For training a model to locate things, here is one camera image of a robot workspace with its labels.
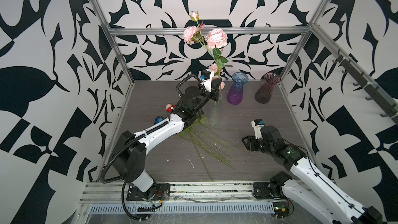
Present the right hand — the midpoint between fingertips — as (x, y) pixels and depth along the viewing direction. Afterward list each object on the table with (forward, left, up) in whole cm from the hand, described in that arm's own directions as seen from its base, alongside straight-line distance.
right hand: (245, 138), depth 79 cm
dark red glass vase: (+31, -18, -2) cm, 36 cm away
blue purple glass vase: (+36, -1, -8) cm, 37 cm away
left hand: (+18, +12, +27) cm, 35 cm away
